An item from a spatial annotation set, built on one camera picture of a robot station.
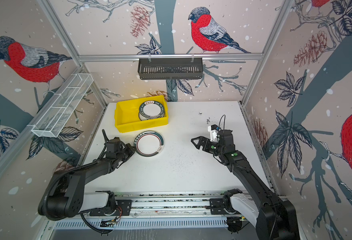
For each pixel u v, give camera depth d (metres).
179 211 0.73
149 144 0.97
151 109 1.10
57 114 0.74
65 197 0.42
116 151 0.73
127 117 1.10
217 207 0.73
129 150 0.81
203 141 0.71
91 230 0.67
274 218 0.38
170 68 1.07
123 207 0.73
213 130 0.74
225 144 0.62
